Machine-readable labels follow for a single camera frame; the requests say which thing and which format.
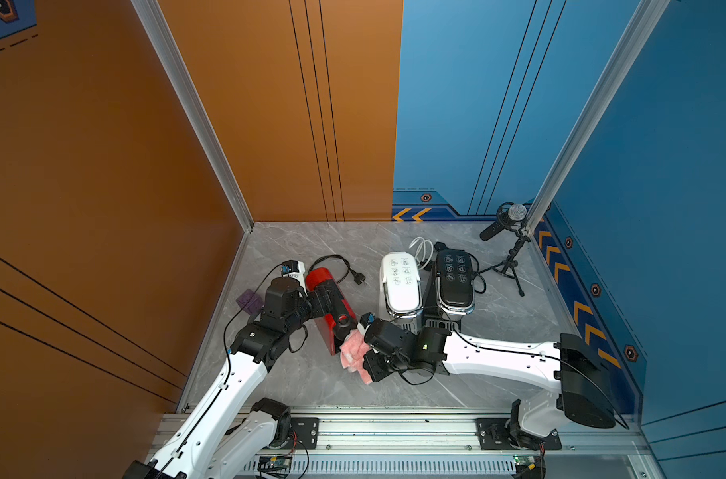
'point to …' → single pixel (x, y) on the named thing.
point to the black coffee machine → (454, 287)
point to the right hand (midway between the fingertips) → (364, 366)
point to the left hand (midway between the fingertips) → (325, 287)
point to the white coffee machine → (400, 288)
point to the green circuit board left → (274, 462)
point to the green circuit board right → (525, 460)
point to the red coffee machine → (323, 283)
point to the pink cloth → (352, 352)
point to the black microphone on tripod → (511, 216)
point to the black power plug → (359, 277)
